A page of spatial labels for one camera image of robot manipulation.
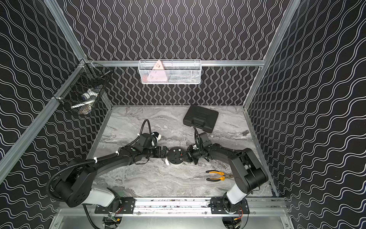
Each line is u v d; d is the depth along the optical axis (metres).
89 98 0.86
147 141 0.70
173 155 0.88
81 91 0.92
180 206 0.76
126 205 0.75
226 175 0.84
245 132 1.03
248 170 0.46
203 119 1.06
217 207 0.73
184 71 1.03
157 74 0.89
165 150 0.79
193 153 0.79
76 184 0.43
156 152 0.78
